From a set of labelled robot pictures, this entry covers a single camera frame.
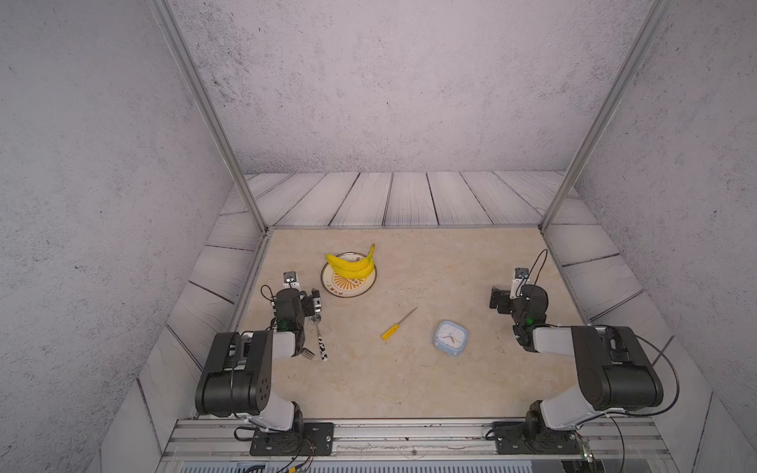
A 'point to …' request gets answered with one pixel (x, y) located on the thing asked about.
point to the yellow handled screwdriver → (395, 327)
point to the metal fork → (308, 354)
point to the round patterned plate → (346, 288)
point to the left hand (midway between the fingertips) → (302, 290)
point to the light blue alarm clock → (450, 338)
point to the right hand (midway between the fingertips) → (512, 286)
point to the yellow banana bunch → (352, 269)
